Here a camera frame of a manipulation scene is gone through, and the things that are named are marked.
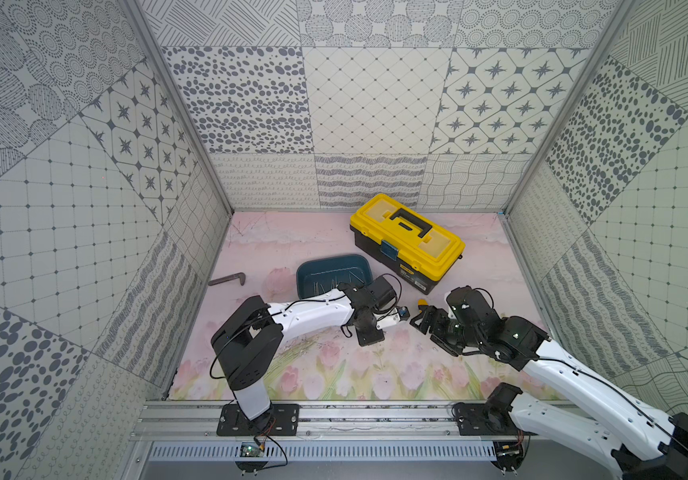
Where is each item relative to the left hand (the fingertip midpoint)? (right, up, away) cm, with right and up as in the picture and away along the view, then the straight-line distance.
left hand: (377, 325), depth 84 cm
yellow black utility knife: (+15, +4, +10) cm, 18 cm away
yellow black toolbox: (+10, +23, +4) cm, 26 cm away
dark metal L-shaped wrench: (-46, +12, +17) cm, 51 cm away
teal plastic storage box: (-19, +13, +17) cm, 29 cm away
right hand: (+10, +2, -10) cm, 14 cm away
